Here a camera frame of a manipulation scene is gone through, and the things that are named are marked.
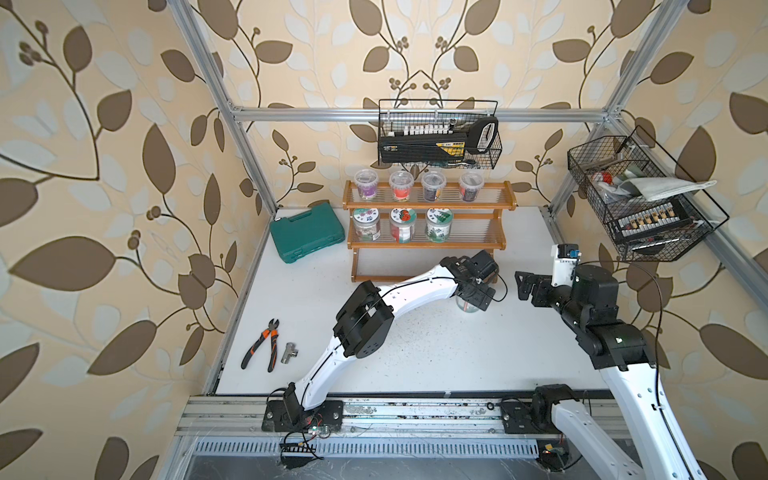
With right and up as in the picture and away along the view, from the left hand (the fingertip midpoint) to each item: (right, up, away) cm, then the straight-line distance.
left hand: (480, 296), depth 87 cm
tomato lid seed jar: (-23, +22, -1) cm, 32 cm away
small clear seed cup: (-15, +32, -6) cm, 36 cm away
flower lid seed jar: (-33, +21, 0) cm, 39 cm away
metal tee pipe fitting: (-55, -15, -2) cm, 57 cm away
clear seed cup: (-5, +32, -8) cm, 33 cm away
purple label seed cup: (-33, +33, -6) cm, 47 cm away
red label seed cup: (-23, +32, -6) cm, 40 cm away
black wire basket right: (+38, +39, +3) cm, 54 cm away
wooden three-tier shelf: (+5, +22, +25) cm, 34 cm away
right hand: (+9, +8, -15) cm, 19 cm away
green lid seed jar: (-12, +21, -1) cm, 24 cm away
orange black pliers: (-62, -11, +2) cm, 63 cm away
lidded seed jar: (-6, -1, -8) cm, 10 cm away
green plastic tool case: (-55, +20, +23) cm, 63 cm away
